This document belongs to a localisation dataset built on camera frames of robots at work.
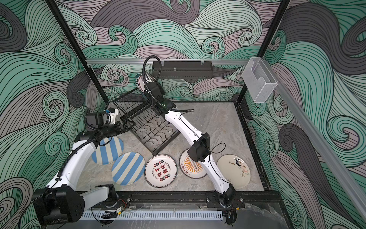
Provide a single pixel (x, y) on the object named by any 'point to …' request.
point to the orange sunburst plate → (190, 168)
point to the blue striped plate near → (128, 168)
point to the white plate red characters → (160, 171)
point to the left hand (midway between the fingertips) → (129, 123)
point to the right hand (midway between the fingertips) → (153, 85)
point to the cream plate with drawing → (235, 169)
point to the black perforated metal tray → (190, 70)
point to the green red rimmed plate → (139, 78)
